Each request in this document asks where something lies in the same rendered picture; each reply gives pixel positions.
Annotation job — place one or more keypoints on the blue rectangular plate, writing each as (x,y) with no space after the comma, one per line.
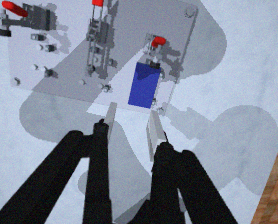
(143,86)

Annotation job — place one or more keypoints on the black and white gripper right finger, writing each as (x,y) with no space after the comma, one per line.
(202,200)

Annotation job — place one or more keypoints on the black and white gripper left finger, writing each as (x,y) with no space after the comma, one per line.
(33,202)

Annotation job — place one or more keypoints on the grey toggle clamp with red handle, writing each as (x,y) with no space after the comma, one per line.
(37,18)

